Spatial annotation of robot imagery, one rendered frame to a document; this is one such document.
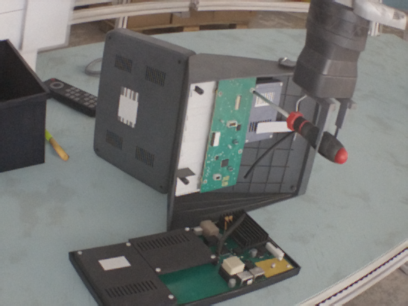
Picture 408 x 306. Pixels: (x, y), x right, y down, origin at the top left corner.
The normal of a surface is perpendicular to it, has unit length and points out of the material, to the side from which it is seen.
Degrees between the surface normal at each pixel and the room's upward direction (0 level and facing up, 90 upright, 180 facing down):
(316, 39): 97
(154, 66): 90
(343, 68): 87
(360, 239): 0
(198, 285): 0
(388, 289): 0
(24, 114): 90
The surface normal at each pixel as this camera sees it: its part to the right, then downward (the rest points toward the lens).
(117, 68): -0.59, 0.32
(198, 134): 0.55, 0.48
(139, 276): 0.14, -0.86
